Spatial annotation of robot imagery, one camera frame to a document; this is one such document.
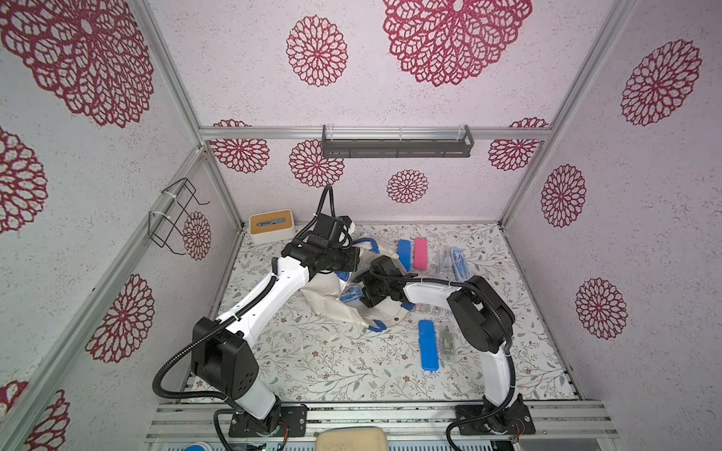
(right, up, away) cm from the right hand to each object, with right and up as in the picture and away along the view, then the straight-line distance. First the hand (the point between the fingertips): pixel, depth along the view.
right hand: (349, 282), depth 95 cm
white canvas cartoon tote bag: (-3, 0, -22) cm, 22 cm away
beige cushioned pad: (+2, -36, -27) cm, 44 cm away
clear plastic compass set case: (+37, +7, +14) cm, 40 cm away
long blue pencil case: (+25, -19, -9) cm, 32 cm away
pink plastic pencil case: (+27, +9, +15) cm, 33 cm away
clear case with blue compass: (+41, +6, +11) cm, 43 cm away
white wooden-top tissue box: (-32, +20, +18) cm, 42 cm away
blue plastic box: (+21, +9, +15) cm, 28 cm away
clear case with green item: (+30, -18, -10) cm, 37 cm away
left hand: (+3, +8, -15) cm, 17 cm away
